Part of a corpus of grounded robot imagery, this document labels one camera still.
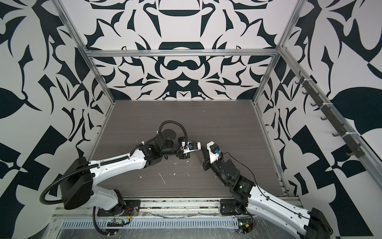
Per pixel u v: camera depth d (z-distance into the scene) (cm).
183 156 66
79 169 43
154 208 76
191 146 61
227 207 74
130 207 73
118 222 70
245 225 71
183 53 94
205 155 67
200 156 71
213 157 64
